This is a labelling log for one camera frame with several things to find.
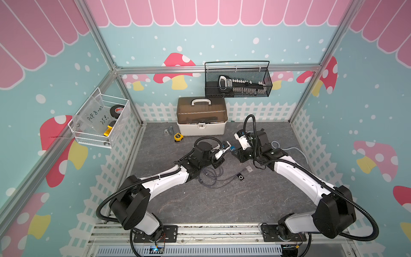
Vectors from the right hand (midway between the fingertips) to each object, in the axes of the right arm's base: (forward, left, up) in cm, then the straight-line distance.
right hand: (233, 151), depth 83 cm
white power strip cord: (+13, -39, -16) cm, 44 cm away
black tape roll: (+14, +59, +17) cm, 63 cm away
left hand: (-1, +5, 0) cm, 5 cm away
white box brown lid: (+31, +18, -3) cm, 36 cm away
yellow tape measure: (+22, +34, -15) cm, 43 cm away
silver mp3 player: (-1, -11, -17) cm, 20 cm away
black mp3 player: (-6, -5, -17) cm, 19 cm away
